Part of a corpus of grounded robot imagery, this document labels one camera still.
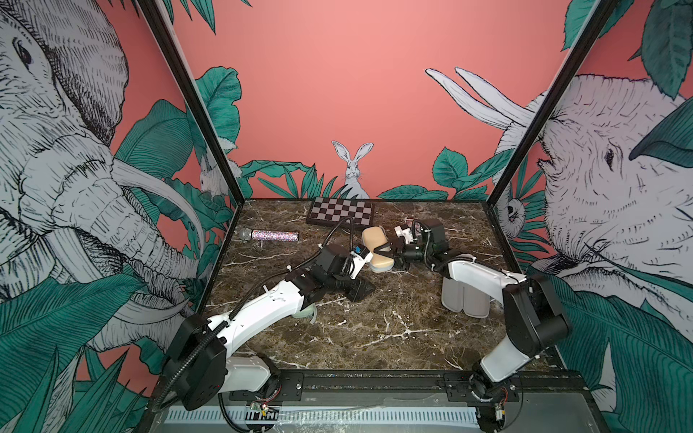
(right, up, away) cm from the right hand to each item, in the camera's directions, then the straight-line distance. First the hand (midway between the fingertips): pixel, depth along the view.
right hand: (375, 251), depth 82 cm
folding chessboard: (-16, +14, +32) cm, 38 cm away
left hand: (-2, -8, -4) cm, 9 cm away
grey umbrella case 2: (+29, -17, +11) cm, 36 cm away
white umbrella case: (0, +4, +7) cm, 8 cm away
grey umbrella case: (-21, -20, +2) cm, 29 cm away
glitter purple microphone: (-37, +4, +22) cm, 43 cm away
